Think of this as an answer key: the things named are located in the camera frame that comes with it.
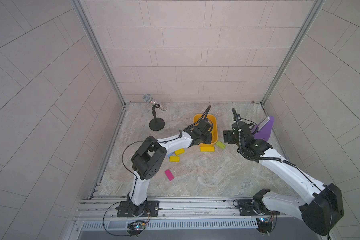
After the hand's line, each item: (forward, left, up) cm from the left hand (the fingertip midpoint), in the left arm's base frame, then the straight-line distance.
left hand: (211, 137), depth 91 cm
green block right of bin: (-3, -5, -4) cm, 7 cm away
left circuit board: (-44, +38, -5) cm, 59 cm away
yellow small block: (-8, +20, -5) cm, 22 cm away
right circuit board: (-43, -21, -6) cm, 48 cm away
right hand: (-2, -8, +11) cm, 14 cm away
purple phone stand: (+1, -32, +3) cm, 32 cm away
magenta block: (-21, +25, -7) cm, 33 cm away
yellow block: (-6, +3, -5) cm, 8 cm away
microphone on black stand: (+13, +37, -4) cm, 39 cm away
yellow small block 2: (-12, +23, -5) cm, 26 cm away
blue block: (-9, +25, -5) cm, 27 cm away
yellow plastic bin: (+15, -2, 0) cm, 15 cm away
